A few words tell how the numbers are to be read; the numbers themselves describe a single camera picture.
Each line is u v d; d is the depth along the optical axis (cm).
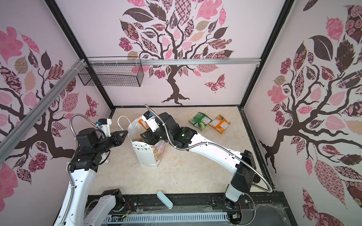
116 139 62
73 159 51
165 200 72
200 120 107
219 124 104
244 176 40
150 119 58
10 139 50
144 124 79
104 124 63
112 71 95
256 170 39
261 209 71
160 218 70
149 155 74
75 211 40
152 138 60
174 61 95
